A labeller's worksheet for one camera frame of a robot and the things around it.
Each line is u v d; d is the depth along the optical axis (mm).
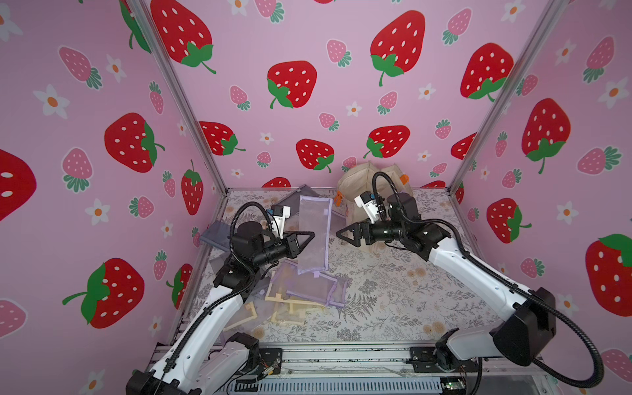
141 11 674
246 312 834
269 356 750
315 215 726
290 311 837
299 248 652
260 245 567
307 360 759
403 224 580
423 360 733
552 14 691
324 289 887
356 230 635
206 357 437
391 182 556
